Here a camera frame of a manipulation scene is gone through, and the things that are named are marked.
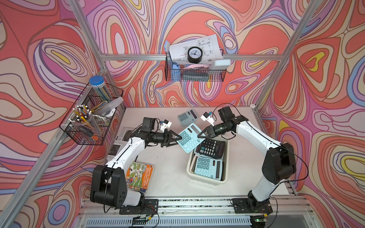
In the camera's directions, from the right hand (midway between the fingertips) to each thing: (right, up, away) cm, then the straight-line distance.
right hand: (200, 139), depth 78 cm
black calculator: (+8, -6, +6) cm, 11 cm away
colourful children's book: (-34, -21, 0) cm, 40 cm away
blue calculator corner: (-6, 0, -2) cm, 6 cm away
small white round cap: (+51, +23, +44) cm, 72 cm away
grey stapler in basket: (-49, +17, -6) cm, 52 cm away
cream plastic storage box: (+13, -16, -6) cm, 21 cm away
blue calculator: (+5, -15, -2) cm, 16 cm away
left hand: (-11, 0, -3) cm, 12 cm away
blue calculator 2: (-6, +13, +33) cm, 36 cm away
